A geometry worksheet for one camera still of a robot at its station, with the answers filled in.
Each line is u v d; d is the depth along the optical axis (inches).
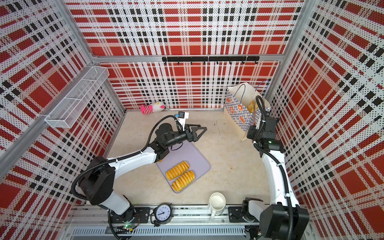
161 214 28.3
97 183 17.4
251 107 34.9
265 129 22.3
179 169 33.9
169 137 24.5
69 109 28.1
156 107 45.7
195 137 26.1
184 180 32.2
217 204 30.3
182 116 27.1
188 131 26.0
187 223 28.5
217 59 35.6
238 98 35.4
